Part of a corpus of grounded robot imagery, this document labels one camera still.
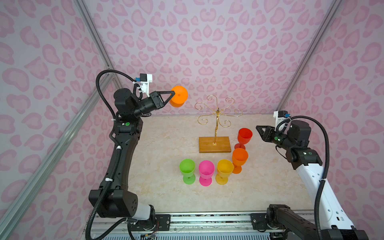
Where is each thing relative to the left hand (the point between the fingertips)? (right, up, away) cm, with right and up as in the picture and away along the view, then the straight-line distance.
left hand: (174, 91), depth 60 cm
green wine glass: (+4, -35, +17) cm, 39 cm away
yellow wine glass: (+24, -36, +21) cm, 49 cm away
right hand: (+38, -14, +11) cm, 42 cm away
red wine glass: (+37, -20, +28) cm, 51 cm away
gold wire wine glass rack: (+21, -7, +19) cm, 29 cm away
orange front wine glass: (+33, -31, +23) cm, 51 cm away
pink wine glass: (+14, -37, +21) cm, 45 cm away
